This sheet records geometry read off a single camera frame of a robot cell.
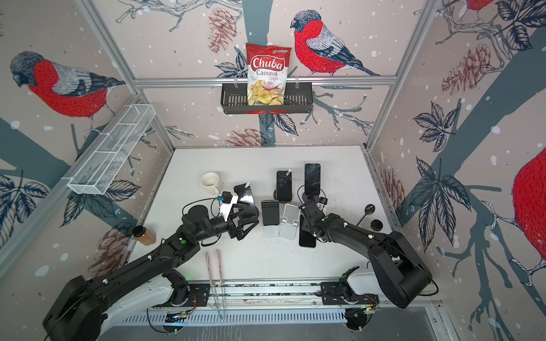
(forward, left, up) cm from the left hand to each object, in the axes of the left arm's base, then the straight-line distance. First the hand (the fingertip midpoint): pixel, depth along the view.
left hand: (251, 216), depth 72 cm
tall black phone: (+24, -25, -11) cm, 37 cm away
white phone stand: (+3, -6, -19) cm, 20 cm away
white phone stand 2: (+4, -14, -18) cm, 23 cm away
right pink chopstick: (-7, +15, -19) cm, 25 cm away
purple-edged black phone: (+21, -12, -12) cm, 27 cm away
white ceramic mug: (+26, +24, -14) cm, 38 cm away
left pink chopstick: (-15, +16, -19) cm, 29 cm away
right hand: (+5, -23, -19) cm, 30 cm away
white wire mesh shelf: (+22, +53, +11) cm, 59 cm away
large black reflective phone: (+15, +5, -8) cm, 18 cm away
